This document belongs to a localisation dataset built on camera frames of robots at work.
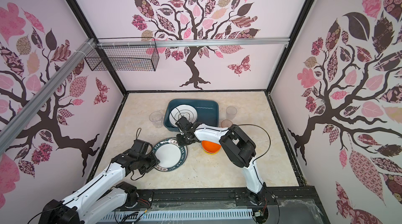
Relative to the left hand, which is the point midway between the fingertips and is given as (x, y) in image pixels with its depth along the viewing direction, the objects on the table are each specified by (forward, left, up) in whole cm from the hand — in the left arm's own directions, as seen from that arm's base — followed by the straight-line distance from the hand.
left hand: (159, 164), depth 83 cm
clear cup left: (+29, +7, +1) cm, 30 cm away
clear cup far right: (+32, -42, +4) cm, 53 cm away
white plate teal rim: (+38, -9, -1) cm, 39 cm away
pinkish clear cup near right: (+26, -39, 0) cm, 47 cm away
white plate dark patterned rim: (+6, -6, -2) cm, 8 cm away
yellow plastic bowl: (+5, -29, +3) cm, 29 cm away
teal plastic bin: (+37, -27, 0) cm, 46 cm away
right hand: (+13, -9, +1) cm, 17 cm away
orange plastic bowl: (+8, -28, +4) cm, 30 cm away
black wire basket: (+57, +15, +32) cm, 67 cm away
